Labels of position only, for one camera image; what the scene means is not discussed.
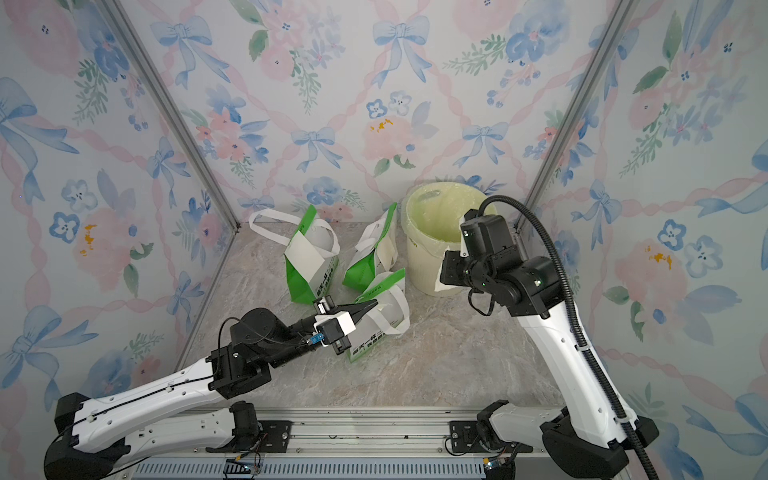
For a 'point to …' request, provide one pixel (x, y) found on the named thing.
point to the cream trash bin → (432, 216)
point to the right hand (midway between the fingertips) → (449, 261)
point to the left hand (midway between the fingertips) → (371, 295)
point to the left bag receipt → (303, 257)
